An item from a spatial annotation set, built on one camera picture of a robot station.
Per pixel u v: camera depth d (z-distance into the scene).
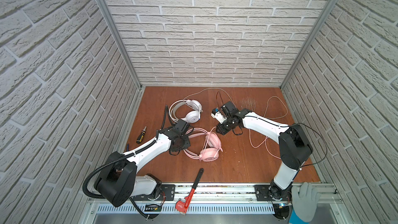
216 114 0.81
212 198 0.73
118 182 0.41
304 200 0.71
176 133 0.63
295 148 0.47
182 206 0.69
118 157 0.43
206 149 0.78
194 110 0.95
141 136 0.90
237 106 1.09
